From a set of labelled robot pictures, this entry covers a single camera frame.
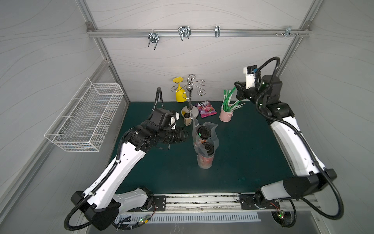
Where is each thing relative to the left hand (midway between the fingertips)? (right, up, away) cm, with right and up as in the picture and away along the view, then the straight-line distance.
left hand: (185, 136), depth 65 cm
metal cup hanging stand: (+5, +14, +47) cm, 49 cm away
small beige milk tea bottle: (0, +5, +36) cm, 37 cm away
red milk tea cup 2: (+10, -10, +6) cm, 16 cm away
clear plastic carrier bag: (+15, -2, +10) cm, 18 cm away
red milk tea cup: (+11, -1, +16) cm, 20 cm away
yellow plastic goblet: (-5, +24, +40) cm, 47 cm away
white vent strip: (-1, -41, +5) cm, 41 cm away
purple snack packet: (+14, +14, +49) cm, 53 cm away
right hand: (+25, +26, +3) cm, 36 cm away
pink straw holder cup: (+28, +9, +39) cm, 49 cm away
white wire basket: (-49, +7, +4) cm, 49 cm away
